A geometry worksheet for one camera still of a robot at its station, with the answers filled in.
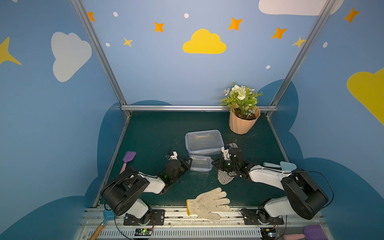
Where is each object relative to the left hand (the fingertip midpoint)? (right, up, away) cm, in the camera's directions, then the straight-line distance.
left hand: (196, 161), depth 87 cm
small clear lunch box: (+3, -3, +7) cm, 8 cm away
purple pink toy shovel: (+58, -32, -14) cm, 68 cm away
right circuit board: (+35, -32, -15) cm, 50 cm away
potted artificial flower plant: (+29, +36, +6) cm, 47 cm away
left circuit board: (-26, -31, -15) cm, 43 cm away
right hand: (+10, -1, +2) cm, 10 cm away
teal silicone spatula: (+57, -5, +7) cm, 58 cm away
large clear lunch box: (+6, +9, +16) cm, 19 cm away
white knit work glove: (+5, -21, -8) cm, 23 cm away
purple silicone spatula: (-44, +1, +9) cm, 45 cm away
